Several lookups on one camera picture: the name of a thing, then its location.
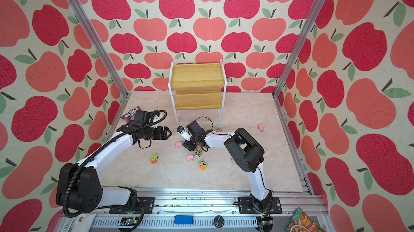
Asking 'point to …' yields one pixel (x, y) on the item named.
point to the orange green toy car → (154, 158)
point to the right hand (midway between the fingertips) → (190, 139)
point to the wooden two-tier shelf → (197, 87)
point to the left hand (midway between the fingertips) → (168, 133)
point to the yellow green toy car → (198, 151)
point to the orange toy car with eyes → (202, 165)
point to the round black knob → (219, 221)
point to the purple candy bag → (130, 115)
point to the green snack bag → (301, 222)
